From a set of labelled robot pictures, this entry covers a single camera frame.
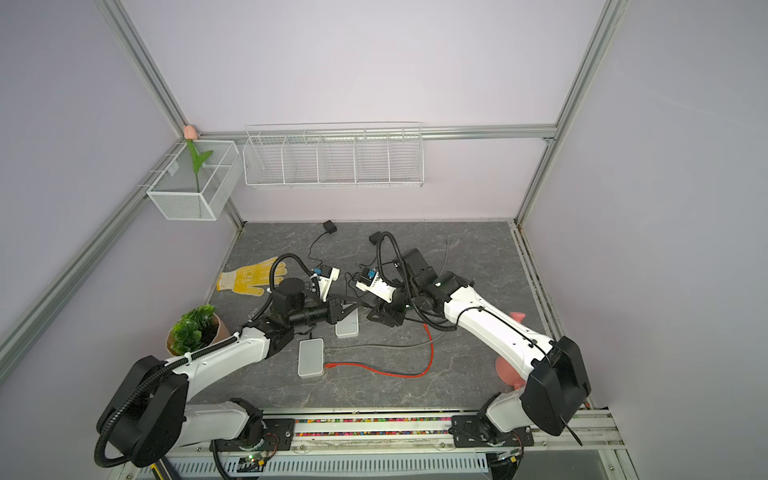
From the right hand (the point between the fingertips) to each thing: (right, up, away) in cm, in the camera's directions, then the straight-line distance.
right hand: (375, 308), depth 77 cm
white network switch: (-19, -16, +8) cm, 26 cm away
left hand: (-4, 0, +2) cm, 5 cm away
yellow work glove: (-46, +5, +27) cm, 54 cm away
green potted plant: (-47, -6, 0) cm, 47 cm away
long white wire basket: (+1, +48, +27) cm, 55 cm away
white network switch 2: (-9, -8, +14) cm, 19 cm away
